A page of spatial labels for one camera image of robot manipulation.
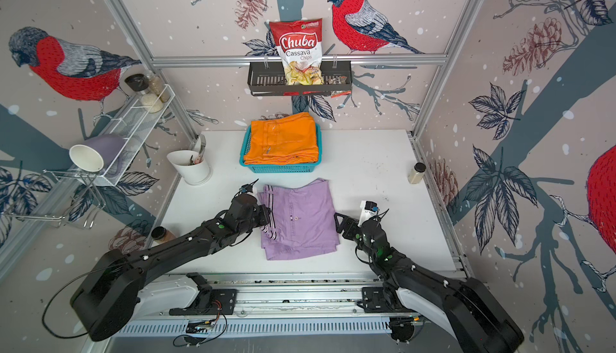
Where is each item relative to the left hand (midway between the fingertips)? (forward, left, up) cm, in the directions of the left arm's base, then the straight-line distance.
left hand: (275, 205), depth 86 cm
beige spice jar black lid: (+15, -57, -2) cm, 59 cm away
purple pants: (-4, -10, -7) cm, 13 cm away
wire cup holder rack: (-12, +52, +27) cm, 60 cm away
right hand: (-3, -24, -2) cm, 24 cm away
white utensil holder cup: (+16, +35, +3) cm, 38 cm away
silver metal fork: (+26, +34, +2) cm, 43 cm away
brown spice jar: (-11, +37, +1) cm, 38 cm away
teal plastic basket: (+19, +1, -3) cm, 20 cm away
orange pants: (+31, -3, +2) cm, 31 cm away
